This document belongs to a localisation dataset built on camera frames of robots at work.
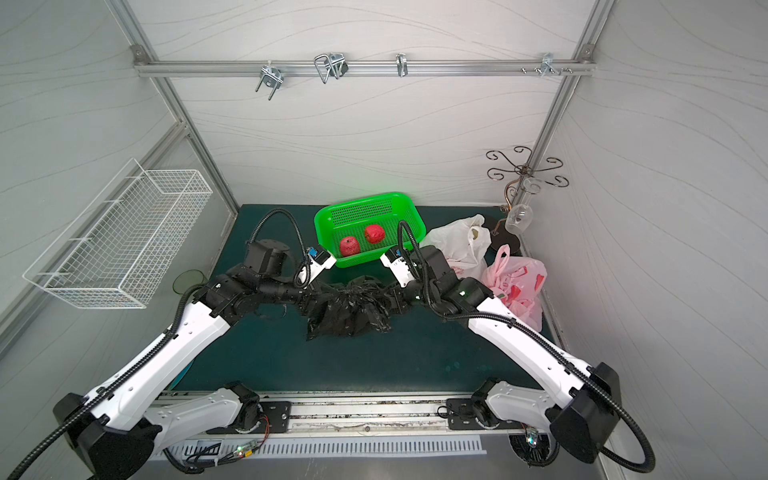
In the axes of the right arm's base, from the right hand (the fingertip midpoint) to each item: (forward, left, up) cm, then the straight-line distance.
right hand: (383, 291), depth 73 cm
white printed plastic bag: (+27, -25, -15) cm, 40 cm away
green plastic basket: (+46, -1, -20) cm, 50 cm away
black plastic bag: (-3, +6, -2) cm, 7 cm away
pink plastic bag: (+9, -38, -9) cm, 40 cm away
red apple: (+31, +6, -14) cm, 35 cm away
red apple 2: (+25, +14, -15) cm, 32 cm away
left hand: (-3, +11, +3) cm, 12 cm away
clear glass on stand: (+28, -40, -2) cm, 49 cm away
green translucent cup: (+6, +59, -8) cm, 60 cm away
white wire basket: (+1, +62, +11) cm, 63 cm away
